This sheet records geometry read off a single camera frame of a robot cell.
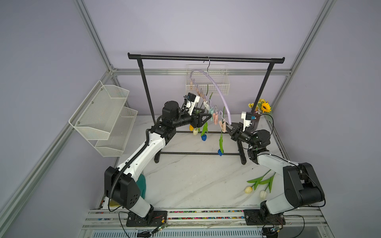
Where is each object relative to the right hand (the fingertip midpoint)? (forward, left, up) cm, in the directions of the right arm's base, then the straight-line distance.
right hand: (222, 125), depth 76 cm
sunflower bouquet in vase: (+16, -28, -3) cm, 32 cm away
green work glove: (-18, +47, -28) cm, 58 cm away
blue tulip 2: (-7, 0, -14) cm, 16 cm away
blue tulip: (+5, +9, -8) cm, 12 cm away
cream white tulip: (+8, +14, -15) cm, 22 cm away
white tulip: (-27, -22, -27) cm, 44 cm away
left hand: (0, +9, +8) cm, 12 cm away
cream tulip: (-24, -15, -28) cm, 40 cm away
